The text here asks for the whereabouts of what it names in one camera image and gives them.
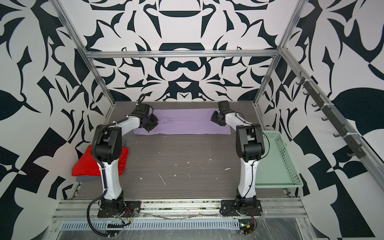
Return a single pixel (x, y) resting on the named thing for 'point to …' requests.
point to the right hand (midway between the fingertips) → (215, 116)
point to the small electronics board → (246, 226)
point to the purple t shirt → (185, 121)
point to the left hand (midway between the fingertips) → (159, 118)
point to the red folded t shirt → (87, 166)
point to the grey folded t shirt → (88, 178)
